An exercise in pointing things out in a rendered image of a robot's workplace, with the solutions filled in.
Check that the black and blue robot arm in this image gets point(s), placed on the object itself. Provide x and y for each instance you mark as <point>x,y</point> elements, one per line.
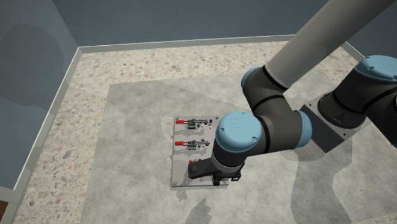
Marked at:
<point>369,90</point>

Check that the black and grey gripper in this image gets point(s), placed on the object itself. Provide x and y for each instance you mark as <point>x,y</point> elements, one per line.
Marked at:
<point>216,178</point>

